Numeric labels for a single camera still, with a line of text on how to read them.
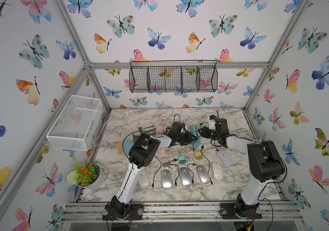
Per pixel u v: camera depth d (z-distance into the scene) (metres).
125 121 1.14
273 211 0.71
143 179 0.84
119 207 0.64
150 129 1.08
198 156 0.93
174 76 0.98
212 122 0.89
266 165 0.49
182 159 0.91
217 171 0.85
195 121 1.11
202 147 0.99
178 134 0.89
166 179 0.83
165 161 0.90
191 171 0.88
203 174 0.85
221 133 0.77
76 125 0.87
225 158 0.91
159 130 1.04
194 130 1.02
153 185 0.83
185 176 0.84
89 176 0.71
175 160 0.92
